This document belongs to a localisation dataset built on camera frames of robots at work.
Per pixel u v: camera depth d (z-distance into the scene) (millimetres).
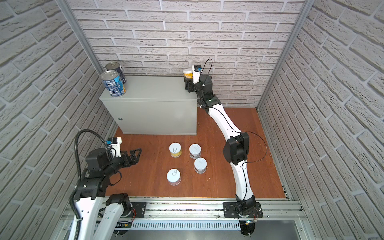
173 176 799
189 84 744
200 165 834
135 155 647
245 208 643
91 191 472
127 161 624
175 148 897
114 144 620
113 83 710
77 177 517
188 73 787
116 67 774
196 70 699
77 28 763
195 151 897
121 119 900
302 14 714
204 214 731
